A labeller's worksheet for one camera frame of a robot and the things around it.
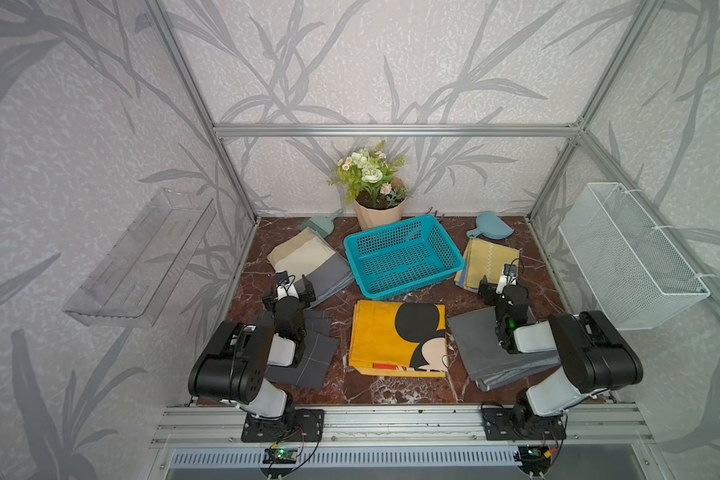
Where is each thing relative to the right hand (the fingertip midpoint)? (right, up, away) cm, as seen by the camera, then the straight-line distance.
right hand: (501, 277), depth 94 cm
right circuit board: (0, -42, -20) cm, 47 cm away
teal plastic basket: (-30, +5, +14) cm, 33 cm away
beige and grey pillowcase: (-62, +5, +12) cm, 63 cm away
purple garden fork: (-16, +22, +28) cm, 39 cm away
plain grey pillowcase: (-9, -21, -10) cm, 25 cm away
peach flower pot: (-42, +19, +10) cm, 48 cm away
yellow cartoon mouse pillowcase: (-33, -18, -7) cm, 38 cm away
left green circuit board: (-62, -40, -23) cm, 78 cm away
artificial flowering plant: (-42, +31, -5) cm, 53 cm away
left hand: (-66, 0, -4) cm, 66 cm away
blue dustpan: (+7, +17, +27) cm, 33 cm away
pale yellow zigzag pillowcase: (-1, +5, +13) cm, 14 cm away
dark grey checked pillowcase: (-58, -24, -11) cm, 63 cm away
